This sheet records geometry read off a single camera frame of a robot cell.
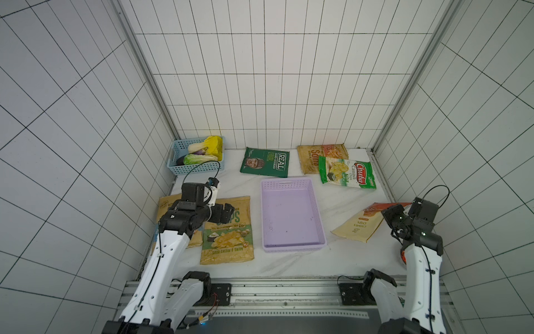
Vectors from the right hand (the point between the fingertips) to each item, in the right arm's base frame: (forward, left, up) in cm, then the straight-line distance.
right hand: (378, 205), depth 78 cm
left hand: (-7, +61, +1) cm, 61 cm away
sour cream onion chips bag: (-12, +59, -15) cm, 62 cm away
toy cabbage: (+27, +81, -8) cm, 86 cm away
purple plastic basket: (+1, +33, -16) cm, 36 cm away
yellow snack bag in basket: (+35, +74, -6) cm, 82 cm away
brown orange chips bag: (+40, +22, -16) cm, 49 cm away
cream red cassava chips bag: (-5, +5, -9) cm, 11 cm away
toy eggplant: (+28, +93, -11) cm, 97 cm away
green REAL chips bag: (+34, +47, -15) cm, 60 cm away
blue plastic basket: (+39, +97, -12) cm, 105 cm away
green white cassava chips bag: (+28, +3, -15) cm, 32 cm away
